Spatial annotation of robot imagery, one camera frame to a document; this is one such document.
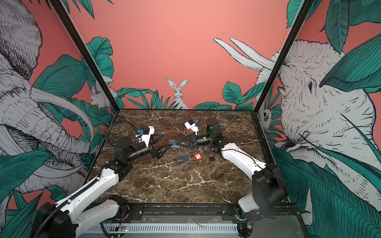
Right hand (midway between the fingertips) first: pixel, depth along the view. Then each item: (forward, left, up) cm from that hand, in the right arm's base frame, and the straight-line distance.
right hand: (178, 146), depth 67 cm
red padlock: (+7, -9, -27) cm, 29 cm away
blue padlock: (+2, +2, -1) cm, 3 cm away
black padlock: (+8, -18, -29) cm, 36 cm away
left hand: (+4, +5, 0) cm, 6 cm away
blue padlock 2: (+7, -1, -27) cm, 28 cm away
